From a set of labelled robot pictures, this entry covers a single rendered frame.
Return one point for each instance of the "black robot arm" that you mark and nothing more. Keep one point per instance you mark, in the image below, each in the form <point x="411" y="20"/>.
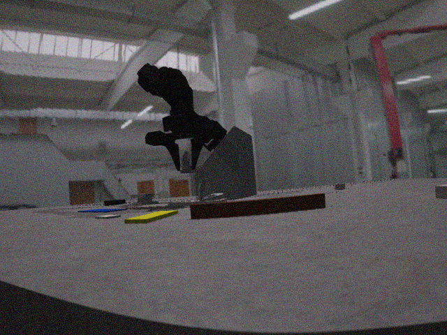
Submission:
<point x="172" y="86"/>

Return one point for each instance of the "yellow flat bar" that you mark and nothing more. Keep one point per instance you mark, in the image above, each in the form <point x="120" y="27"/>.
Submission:
<point x="150" y="217"/>

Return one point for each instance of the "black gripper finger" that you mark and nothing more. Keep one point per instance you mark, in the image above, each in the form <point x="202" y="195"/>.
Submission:
<point x="196" y="146"/>
<point x="174" y="152"/>

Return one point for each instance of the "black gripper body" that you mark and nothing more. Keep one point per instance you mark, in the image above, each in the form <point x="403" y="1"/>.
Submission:
<point x="211" y="130"/>

